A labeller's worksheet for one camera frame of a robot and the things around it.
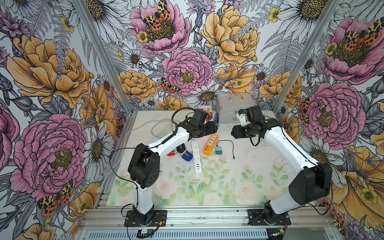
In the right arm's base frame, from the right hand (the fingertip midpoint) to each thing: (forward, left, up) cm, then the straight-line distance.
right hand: (235, 135), depth 84 cm
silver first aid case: (+30, -1, -4) cm, 31 cm away
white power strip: (-9, +21, -16) cm, 28 cm away
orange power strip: (+5, +12, -16) cm, 21 cm away
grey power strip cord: (+29, +50, -17) cm, 60 cm away
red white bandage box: (+30, +11, -15) cm, 35 cm away
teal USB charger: (+1, +7, -18) cm, 19 cm away
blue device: (-3, +28, -16) cm, 32 cm away
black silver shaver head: (+2, +32, -15) cm, 35 cm away
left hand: (+4, +13, -2) cm, 14 cm away
